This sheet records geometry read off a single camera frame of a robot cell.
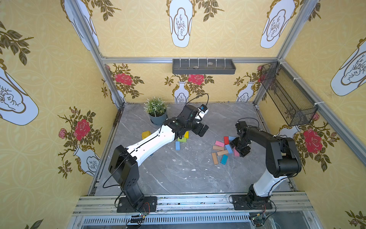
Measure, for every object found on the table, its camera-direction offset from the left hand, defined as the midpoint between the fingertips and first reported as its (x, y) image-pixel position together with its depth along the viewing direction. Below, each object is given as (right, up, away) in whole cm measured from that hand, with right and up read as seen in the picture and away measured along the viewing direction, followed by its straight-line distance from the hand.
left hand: (203, 123), depth 81 cm
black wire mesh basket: (+54, +10, +3) cm, 55 cm away
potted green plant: (-29, +9, +15) cm, 34 cm away
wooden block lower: (+8, -23, +9) cm, 26 cm away
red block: (+18, -12, +19) cm, 29 cm away
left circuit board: (-35, -48, -9) cm, 60 cm away
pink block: (+13, -15, +16) cm, 25 cm away
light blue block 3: (+18, -17, +12) cm, 28 cm away
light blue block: (-15, -16, +14) cm, 26 cm away
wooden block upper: (+12, -17, +14) cm, 25 cm away
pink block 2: (+22, -20, +9) cm, 31 cm away
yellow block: (-9, -9, +18) cm, 22 cm away
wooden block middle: (+14, -20, +12) cm, 27 cm away
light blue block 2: (+21, -12, +18) cm, 30 cm away
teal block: (+14, -24, +10) cm, 29 cm away
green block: (-11, -12, +17) cm, 24 cm away
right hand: (+22, -18, +14) cm, 32 cm away
